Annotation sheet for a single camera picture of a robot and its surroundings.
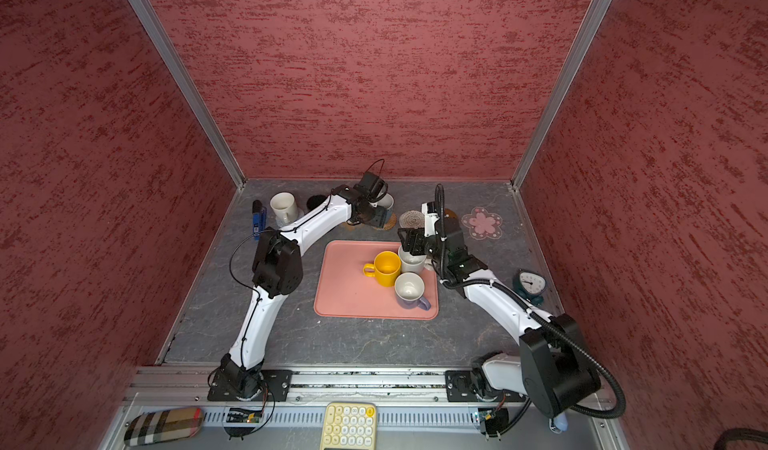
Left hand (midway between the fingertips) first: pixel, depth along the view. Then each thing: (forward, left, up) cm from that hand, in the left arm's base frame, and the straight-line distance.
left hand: (374, 221), depth 99 cm
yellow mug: (-15, -5, -6) cm, 16 cm away
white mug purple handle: (-22, -12, -6) cm, 25 cm away
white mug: (+4, +31, +1) cm, 32 cm away
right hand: (-12, -10, +9) cm, 18 cm away
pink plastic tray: (-22, +9, -6) cm, 24 cm away
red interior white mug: (+6, -4, +4) cm, 8 cm away
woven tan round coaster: (+3, -6, -5) cm, 8 cm away
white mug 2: (-14, -12, -2) cm, 19 cm away
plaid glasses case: (-56, +45, -4) cm, 72 cm away
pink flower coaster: (+4, -39, -6) cm, 40 cm away
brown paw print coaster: (-11, +5, +11) cm, 16 cm away
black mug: (+8, +22, +1) cm, 23 cm away
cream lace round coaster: (+7, -14, -8) cm, 18 cm away
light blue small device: (-54, -46, -3) cm, 71 cm away
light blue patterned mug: (-4, -3, +8) cm, 10 cm away
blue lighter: (+5, +42, -5) cm, 43 cm away
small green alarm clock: (-21, -48, -3) cm, 53 cm away
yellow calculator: (-56, +3, -5) cm, 56 cm away
